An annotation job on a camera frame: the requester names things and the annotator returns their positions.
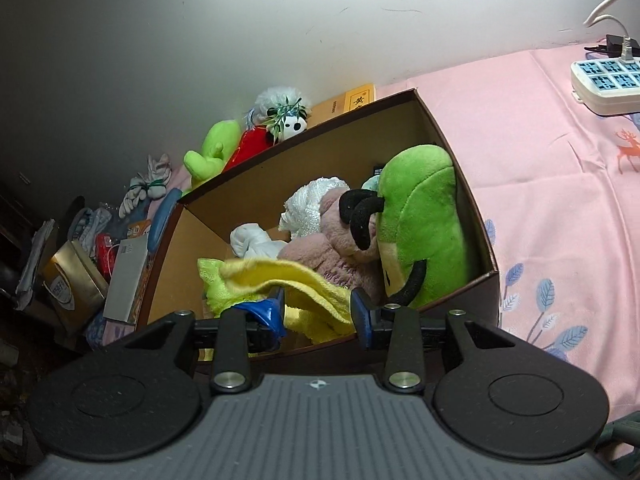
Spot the yellow fleece towel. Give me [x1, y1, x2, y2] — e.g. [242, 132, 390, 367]
[198, 258, 355, 344]

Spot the pink plush toy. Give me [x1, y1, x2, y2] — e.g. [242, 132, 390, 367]
[278, 188, 385, 301]

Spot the white knit cloth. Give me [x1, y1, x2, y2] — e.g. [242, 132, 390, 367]
[278, 177, 348, 240]

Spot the green frog plush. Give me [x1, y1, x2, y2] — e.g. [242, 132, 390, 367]
[338, 143, 476, 310]

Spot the mint green soft item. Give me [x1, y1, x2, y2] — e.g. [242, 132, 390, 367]
[361, 174, 381, 192]

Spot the brown cardboard shoe box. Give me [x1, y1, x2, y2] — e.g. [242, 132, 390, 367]
[141, 91, 500, 364]

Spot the blue oval glasses case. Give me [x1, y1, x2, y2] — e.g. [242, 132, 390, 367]
[146, 188, 182, 255]

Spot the white boxed book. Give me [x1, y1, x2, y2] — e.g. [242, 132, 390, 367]
[103, 239, 134, 324]

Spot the orange patterned book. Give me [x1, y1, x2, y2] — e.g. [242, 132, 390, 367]
[127, 220, 152, 325]

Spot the red plush toy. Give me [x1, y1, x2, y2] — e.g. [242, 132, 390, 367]
[224, 126, 274, 171]

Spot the lime green plush toy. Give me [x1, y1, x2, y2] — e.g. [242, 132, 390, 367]
[183, 119, 242, 188]

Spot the red snack packet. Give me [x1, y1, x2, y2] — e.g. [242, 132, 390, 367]
[96, 233, 119, 282]

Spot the white glove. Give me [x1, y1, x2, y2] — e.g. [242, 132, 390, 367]
[118, 183, 146, 219]

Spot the gold paper gift bag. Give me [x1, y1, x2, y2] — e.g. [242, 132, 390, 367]
[41, 240, 108, 335]

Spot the panda plush with white fur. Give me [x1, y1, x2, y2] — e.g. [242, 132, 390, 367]
[246, 87, 311, 144]

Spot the tan book with chinese text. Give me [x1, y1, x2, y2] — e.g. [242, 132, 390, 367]
[307, 84, 376, 128]

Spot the pink printed bed sheet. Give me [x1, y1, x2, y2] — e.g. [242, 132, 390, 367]
[84, 41, 640, 461]

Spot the white blue power strip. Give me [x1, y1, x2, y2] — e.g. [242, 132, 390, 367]
[570, 58, 640, 116]

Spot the black charger adapter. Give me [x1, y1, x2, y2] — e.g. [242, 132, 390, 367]
[584, 34, 640, 58]

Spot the white power cable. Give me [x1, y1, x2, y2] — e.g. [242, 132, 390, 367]
[582, 0, 640, 59]

